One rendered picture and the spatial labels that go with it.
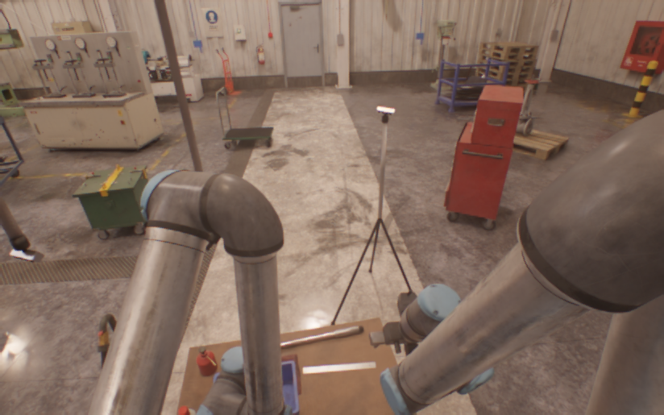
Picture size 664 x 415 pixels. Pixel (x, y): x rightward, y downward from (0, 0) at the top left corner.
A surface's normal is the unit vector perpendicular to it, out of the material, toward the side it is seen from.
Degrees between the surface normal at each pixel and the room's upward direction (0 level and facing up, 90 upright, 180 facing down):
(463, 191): 90
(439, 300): 20
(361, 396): 0
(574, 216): 63
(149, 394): 73
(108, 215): 90
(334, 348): 0
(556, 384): 0
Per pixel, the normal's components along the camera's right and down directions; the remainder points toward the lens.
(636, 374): -0.94, 0.21
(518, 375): -0.03, -0.86
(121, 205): 0.24, 0.48
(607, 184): -0.72, -0.33
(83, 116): -0.11, 0.50
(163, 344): 0.83, -0.03
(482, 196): -0.44, 0.46
